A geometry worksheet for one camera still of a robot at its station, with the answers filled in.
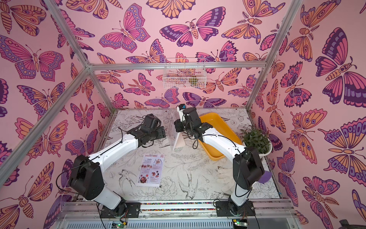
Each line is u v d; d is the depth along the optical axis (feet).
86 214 2.41
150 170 2.87
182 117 2.45
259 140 2.60
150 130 2.17
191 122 2.09
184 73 3.12
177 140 2.86
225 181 2.73
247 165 1.50
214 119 3.62
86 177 1.43
